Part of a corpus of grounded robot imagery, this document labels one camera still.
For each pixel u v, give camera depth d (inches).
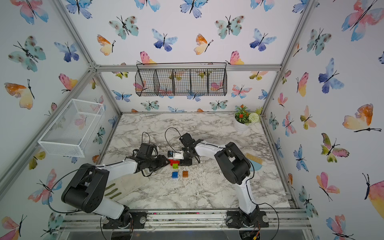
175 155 32.7
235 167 20.8
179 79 38.7
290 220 29.6
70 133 43.7
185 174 34.8
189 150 28.2
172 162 35.8
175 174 34.4
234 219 28.8
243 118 38.8
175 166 35.8
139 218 29.1
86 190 17.5
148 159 30.1
